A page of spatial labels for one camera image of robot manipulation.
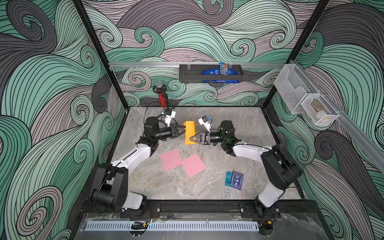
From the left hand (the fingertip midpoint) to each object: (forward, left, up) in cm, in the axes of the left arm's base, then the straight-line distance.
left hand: (188, 127), depth 75 cm
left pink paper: (-5, +11, -28) cm, 30 cm away
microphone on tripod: (+36, +19, -3) cm, 41 cm away
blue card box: (-18, -27, -24) cm, 41 cm away
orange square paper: (-1, -1, -1) cm, 2 cm away
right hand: (-4, -1, -5) cm, 6 cm away
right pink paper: (-8, -3, -28) cm, 29 cm away
